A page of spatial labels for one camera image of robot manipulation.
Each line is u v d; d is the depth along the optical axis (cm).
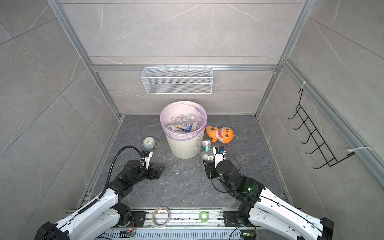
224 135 98
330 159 59
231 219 73
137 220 73
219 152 60
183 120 84
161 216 76
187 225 73
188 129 87
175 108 88
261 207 46
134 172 64
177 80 101
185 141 78
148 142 98
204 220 73
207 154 73
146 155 73
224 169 50
